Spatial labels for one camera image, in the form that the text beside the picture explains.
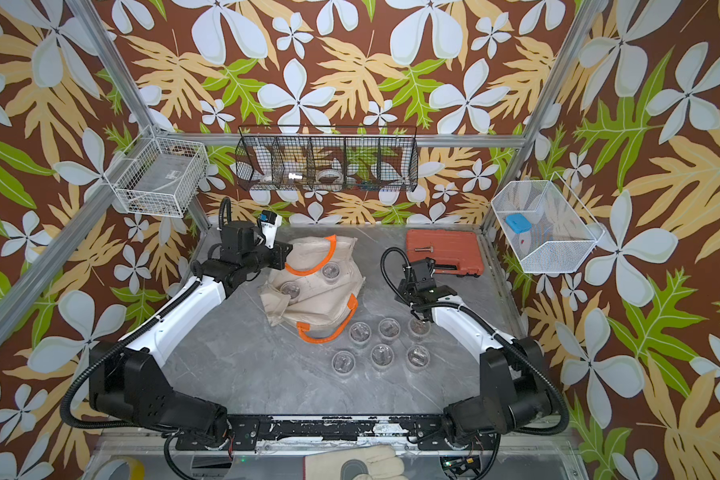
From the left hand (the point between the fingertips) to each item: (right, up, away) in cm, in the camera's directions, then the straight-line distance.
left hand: (292, 242), depth 83 cm
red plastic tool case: (+54, -3, +27) cm, 61 cm away
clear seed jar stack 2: (+10, -9, +16) cm, 21 cm away
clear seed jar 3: (+36, -26, +3) cm, 45 cm away
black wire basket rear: (+9, +28, +13) cm, 32 cm away
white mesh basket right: (+73, +2, -6) cm, 73 cm away
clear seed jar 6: (+35, -32, -1) cm, 48 cm away
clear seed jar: (+19, -27, +3) cm, 33 cm away
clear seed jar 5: (+15, -33, -3) cm, 37 cm away
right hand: (+34, -15, +8) cm, 38 cm away
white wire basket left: (-39, +19, +3) cm, 44 cm away
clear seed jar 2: (+28, -26, +4) cm, 38 cm away
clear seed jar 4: (+26, -32, -1) cm, 41 cm away
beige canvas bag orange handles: (+5, -15, +18) cm, 25 cm away
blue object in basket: (+65, +6, +3) cm, 66 cm away
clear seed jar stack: (-3, -14, +13) cm, 19 cm away
